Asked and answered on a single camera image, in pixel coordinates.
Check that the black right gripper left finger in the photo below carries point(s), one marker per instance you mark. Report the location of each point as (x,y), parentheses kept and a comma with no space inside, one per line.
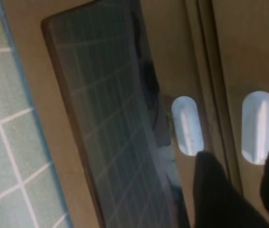
(217,203)

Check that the white oval handle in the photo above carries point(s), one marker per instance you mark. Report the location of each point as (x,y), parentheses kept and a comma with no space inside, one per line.
(255,127)
(187,126)

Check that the cyan checkered tablecloth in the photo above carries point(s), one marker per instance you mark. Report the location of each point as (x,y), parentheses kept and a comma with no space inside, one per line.
(30,194)

